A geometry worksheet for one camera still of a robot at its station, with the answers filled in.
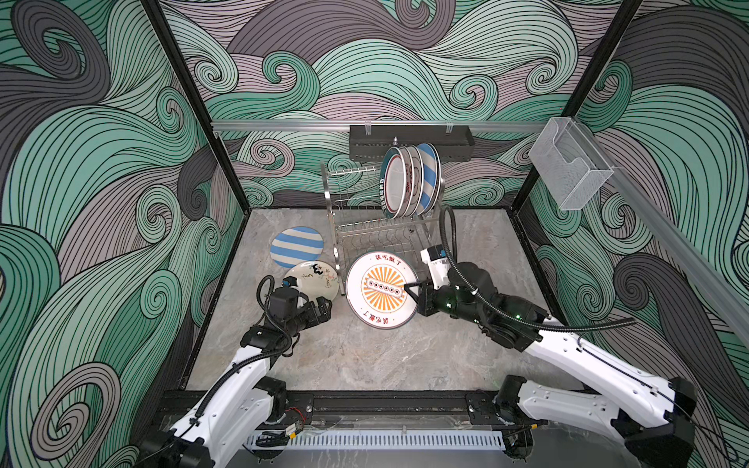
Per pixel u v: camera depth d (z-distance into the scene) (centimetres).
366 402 74
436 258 60
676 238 59
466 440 70
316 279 98
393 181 83
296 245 110
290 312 66
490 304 47
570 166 79
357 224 79
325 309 75
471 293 47
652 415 38
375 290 70
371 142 95
